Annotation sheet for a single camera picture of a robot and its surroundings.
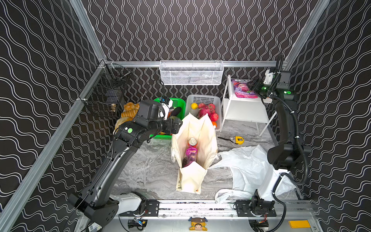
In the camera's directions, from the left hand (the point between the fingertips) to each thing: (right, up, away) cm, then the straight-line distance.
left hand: (177, 119), depth 65 cm
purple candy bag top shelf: (+35, +16, +14) cm, 41 cm away
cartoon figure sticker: (+10, -49, +3) cm, 50 cm away
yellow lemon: (+10, +12, +51) cm, 54 cm away
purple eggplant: (-4, +8, +49) cm, 50 cm away
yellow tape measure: (+40, -13, +33) cm, 53 cm away
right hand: (+40, +20, +15) cm, 48 cm away
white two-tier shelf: (+45, +8, +35) cm, 57 cm away
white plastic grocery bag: (+40, -27, +22) cm, 53 cm away
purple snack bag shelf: (+6, -21, +16) cm, 27 cm away
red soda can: (+8, -13, +22) cm, 27 cm away
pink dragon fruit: (+17, +8, +39) cm, 43 cm away
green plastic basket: (-4, +15, +51) cm, 54 cm away
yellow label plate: (+59, -51, +5) cm, 78 cm away
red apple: (+24, +3, +38) cm, 45 cm away
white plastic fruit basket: (+19, +18, +51) cm, 57 cm away
